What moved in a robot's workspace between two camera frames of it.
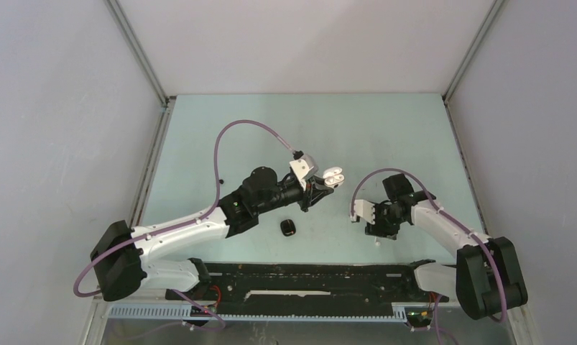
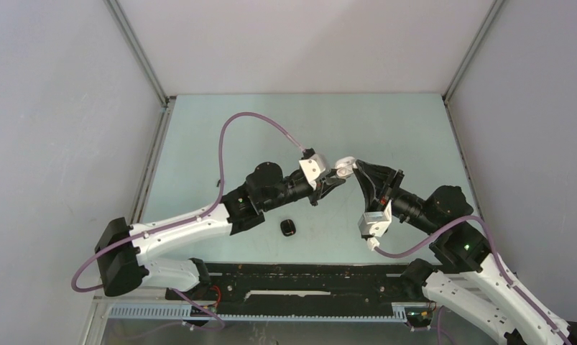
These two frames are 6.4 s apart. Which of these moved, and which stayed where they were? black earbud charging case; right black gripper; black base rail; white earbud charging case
Moved: right black gripper; white earbud charging case
Stayed: black earbud charging case; black base rail
